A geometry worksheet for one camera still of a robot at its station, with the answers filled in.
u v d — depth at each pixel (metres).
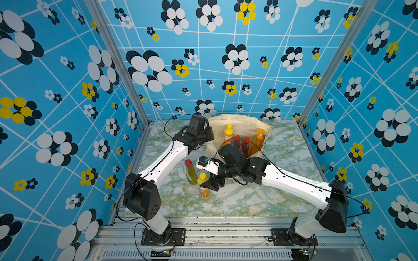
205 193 0.80
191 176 0.81
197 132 0.62
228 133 0.90
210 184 0.59
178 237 0.74
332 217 0.39
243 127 0.90
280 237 0.73
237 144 0.89
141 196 0.43
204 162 0.58
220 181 0.60
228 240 0.74
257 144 0.88
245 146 0.89
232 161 0.54
